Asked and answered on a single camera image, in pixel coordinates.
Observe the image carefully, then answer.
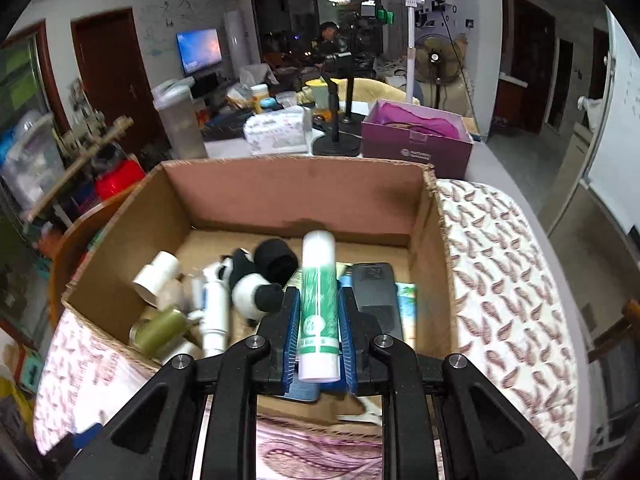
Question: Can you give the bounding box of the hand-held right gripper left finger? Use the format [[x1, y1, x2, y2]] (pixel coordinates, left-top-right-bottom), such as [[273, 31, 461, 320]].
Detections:
[[60, 285, 301, 480]]

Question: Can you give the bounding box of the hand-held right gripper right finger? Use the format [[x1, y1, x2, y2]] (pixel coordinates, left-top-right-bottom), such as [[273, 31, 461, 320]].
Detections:
[[337, 285, 578, 480]]

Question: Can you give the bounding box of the green white glue stick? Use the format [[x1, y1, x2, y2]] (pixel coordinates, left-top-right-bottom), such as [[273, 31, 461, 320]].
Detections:
[[296, 230, 342, 383]]

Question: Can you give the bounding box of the black smartphone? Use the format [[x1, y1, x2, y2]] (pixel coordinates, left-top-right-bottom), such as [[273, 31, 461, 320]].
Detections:
[[350, 262, 405, 346]]

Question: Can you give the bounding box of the panda plush toy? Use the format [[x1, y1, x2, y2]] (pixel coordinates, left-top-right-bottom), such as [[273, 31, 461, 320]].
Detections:
[[217, 237, 301, 318]]

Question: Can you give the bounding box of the white spray bottle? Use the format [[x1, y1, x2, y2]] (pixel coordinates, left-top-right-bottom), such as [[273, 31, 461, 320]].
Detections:
[[187, 267, 232, 358]]

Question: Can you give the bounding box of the olive green metallic cylinder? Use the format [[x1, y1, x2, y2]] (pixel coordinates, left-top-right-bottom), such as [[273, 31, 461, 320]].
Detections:
[[132, 304, 191, 356]]

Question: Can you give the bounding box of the white plastic pipe fitting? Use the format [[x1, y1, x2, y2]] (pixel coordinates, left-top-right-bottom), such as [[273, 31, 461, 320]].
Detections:
[[132, 251, 183, 311]]

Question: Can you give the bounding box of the brown cardboard box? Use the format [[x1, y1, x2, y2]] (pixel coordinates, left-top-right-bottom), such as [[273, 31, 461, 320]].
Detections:
[[61, 155, 461, 436]]

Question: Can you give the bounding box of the paisley quilted tablecloth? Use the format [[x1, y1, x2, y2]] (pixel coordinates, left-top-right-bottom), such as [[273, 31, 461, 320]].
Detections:
[[32, 177, 578, 480]]

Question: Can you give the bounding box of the black phone stand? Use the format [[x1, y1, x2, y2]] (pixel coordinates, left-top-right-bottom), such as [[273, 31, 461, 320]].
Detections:
[[312, 50, 362, 157]]

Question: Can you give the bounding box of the purple box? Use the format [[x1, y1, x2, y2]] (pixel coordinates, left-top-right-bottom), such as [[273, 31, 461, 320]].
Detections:
[[360, 99, 474, 181]]

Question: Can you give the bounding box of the patterned tissue box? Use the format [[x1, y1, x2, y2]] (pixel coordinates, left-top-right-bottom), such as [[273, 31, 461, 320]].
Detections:
[[242, 106, 313, 156]]

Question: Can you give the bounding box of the red plastic bin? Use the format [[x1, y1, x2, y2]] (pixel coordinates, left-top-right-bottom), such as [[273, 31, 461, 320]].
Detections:
[[94, 160, 147, 202]]

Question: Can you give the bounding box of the yellow container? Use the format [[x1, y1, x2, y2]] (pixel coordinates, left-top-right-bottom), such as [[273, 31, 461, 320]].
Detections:
[[304, 77, 337, 111]]

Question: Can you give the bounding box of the wooden model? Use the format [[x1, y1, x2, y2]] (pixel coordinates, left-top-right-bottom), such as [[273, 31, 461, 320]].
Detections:
[[25, 115, 136, 221]]

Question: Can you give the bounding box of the standing fan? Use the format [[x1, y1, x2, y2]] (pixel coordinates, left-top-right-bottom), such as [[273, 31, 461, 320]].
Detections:
[[416, 34, 466, 111]]

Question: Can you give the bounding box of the white standing air conditioner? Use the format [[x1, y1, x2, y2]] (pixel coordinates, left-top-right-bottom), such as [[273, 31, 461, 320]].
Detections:
[[223, 10, 249, 81]]

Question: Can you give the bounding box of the television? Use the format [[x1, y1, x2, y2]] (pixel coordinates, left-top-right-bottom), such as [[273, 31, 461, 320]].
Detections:
[[176, 27, 223, 78]]

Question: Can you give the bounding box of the clear plastic storage bin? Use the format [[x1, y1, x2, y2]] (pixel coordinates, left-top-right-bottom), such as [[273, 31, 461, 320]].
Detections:
[[0, 110, 66, 211]]

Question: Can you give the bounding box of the brown wooden door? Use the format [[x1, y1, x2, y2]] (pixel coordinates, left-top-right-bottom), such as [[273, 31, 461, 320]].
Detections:
[[71, 7, 168, 146]]

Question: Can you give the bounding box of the whiteboard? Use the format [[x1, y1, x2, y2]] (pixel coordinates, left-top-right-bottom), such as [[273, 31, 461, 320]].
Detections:
[[582, 7, 640, 236]]

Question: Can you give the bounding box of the white ring light lamp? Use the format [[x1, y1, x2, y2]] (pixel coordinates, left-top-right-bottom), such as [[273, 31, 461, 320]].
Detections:
[[364, 0, 453, 106]]

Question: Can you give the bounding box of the camera rig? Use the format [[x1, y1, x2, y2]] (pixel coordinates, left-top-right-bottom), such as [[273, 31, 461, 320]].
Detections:
[[345, 0, 396, 61]]

